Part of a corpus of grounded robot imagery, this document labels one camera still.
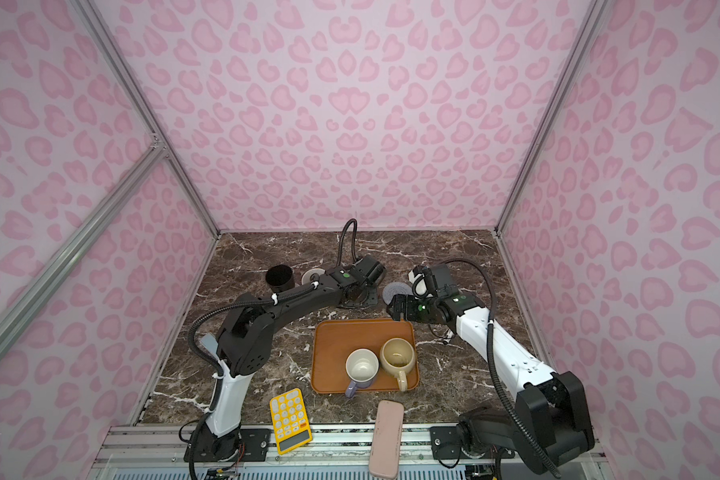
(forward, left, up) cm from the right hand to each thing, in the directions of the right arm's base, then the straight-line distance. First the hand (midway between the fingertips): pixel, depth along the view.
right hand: (402, 309), depth 83 cm
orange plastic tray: (-4, +20, -12) cm, 24 cm away
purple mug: (-12, +11, -12) cm, 21 cm away
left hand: (+8, +8, -6) cm, 13 cm away
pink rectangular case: (-32, +5, -11) cm, 35 cm away
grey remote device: (-7, +56, -8) cm, 57 cm away
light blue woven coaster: (+14, +1, -11) cm, 18 cm away
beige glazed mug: (-9, +1, -11) cm, 15 cm away
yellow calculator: (-26, +29, -11) cm, 40 cm away
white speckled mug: (+14, +28, -4) cm, 32 cm away
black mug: (+11, +37, -1) cm, 39 cm away
